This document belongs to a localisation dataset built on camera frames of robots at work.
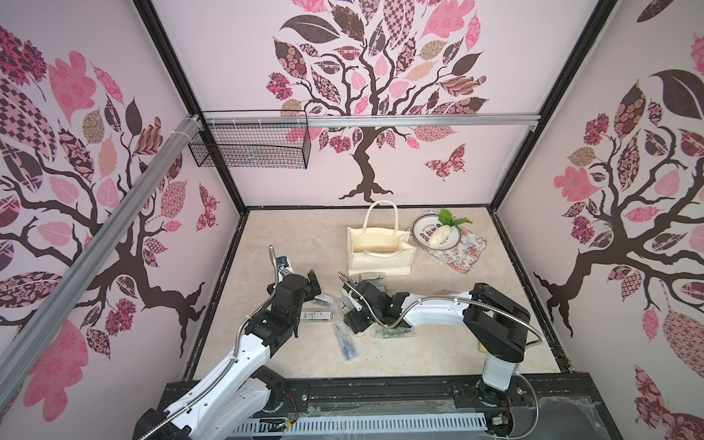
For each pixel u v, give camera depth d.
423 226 1.13
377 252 0.78
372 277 0.96
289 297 0.59
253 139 0.95
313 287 0.74
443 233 1.06
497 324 0.47
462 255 1.04
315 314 0.88
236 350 0.50
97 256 0.53
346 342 0.83
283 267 0.66
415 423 0.77
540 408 0.71
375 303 0.67
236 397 0.57
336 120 0.93
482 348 0.50
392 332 0.84
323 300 0.90
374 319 0.66
